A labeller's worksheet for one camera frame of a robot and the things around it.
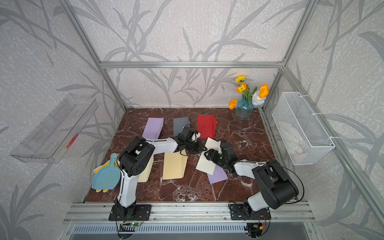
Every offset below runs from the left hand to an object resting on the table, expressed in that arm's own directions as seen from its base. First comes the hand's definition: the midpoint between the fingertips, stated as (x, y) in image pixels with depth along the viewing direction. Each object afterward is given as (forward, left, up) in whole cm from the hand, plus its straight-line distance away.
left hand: (207, 150), depth 93 cm
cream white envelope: (-8, +2, -3) cm, 9 cm away
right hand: (-4, 0, -1) cm, 4 cm away
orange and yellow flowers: (+17, -27, +30) cm, 43 cm away
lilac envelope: (-14, -7, -4) cm, 16 cm away
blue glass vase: (+29, -27, +8) cm, 40 cm away
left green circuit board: (-38, +36, -3) cm, 52 cm away
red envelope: (+22, 0, -3) cm, 22 cm away
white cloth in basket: (-9, -46, +17) cm, 50 cm away
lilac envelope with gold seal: (+20, +39, -4) cm, 44 cm away
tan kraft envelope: (-8, +20, -5) cm, 22 cm away
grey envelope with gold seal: (+24, +21, -4) cm, 32 cm away
